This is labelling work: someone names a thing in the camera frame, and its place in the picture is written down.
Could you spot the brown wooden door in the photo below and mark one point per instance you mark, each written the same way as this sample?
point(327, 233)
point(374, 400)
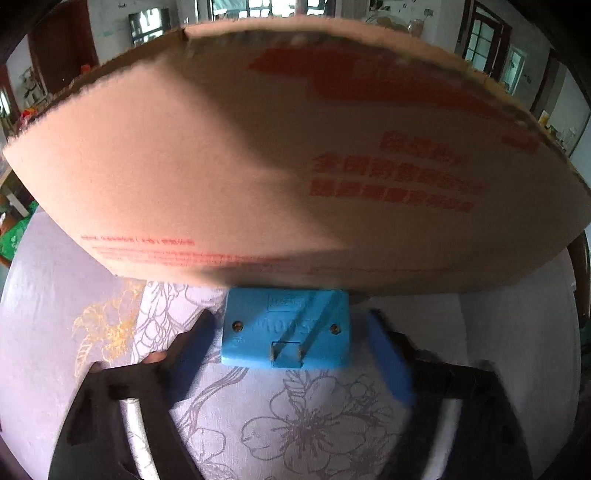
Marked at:
point(60, 55)

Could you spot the dark wooden chair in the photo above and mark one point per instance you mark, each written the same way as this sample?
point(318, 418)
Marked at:
point(582, 277)

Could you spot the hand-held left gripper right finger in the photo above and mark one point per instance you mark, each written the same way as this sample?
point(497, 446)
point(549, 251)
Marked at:
point(392, 364)

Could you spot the blue plug adapter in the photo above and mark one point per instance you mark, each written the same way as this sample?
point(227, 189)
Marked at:
point(258, 337)

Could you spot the flat screen television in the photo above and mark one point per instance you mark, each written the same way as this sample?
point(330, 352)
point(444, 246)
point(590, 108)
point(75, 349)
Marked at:
point(147, 25)

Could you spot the dark glazed door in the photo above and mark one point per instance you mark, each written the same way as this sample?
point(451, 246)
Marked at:
point(501, 41)

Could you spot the grey floral desktop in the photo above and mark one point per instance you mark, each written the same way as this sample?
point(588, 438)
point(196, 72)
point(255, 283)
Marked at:
point(286, 415)

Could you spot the brown cardboard box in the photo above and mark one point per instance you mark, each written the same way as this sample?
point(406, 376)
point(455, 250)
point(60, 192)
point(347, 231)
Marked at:
point(231, 161)

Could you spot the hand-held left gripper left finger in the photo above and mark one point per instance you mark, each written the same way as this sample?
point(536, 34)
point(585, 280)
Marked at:
point(194, 360)

